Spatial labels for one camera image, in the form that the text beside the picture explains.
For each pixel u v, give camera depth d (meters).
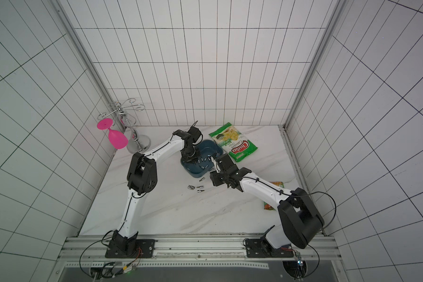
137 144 1.09
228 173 0.66
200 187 0.91
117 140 0.91
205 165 0.98
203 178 0.95
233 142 1.10
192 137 0.79
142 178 0.58
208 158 1.03
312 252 0.72
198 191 0.90
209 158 1.03
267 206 0.83
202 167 0.98
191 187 0.91
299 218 0.43
